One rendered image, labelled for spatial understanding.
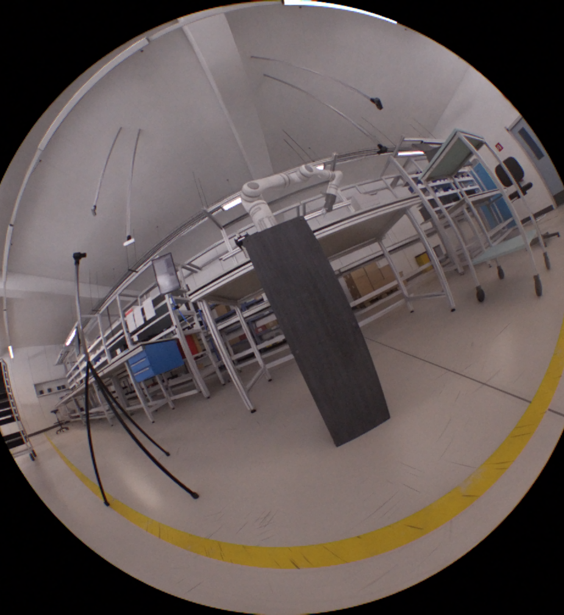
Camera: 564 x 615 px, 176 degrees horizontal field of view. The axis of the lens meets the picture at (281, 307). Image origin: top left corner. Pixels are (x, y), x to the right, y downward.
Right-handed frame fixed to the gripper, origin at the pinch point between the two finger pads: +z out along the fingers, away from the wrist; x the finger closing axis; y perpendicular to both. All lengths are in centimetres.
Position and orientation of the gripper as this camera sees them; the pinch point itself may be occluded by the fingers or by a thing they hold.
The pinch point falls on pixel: (322, 217)
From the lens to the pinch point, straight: 135.0
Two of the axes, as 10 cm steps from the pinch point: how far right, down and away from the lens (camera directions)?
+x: 5.2, -1.6, 8.4
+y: 8.2, 3.7, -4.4
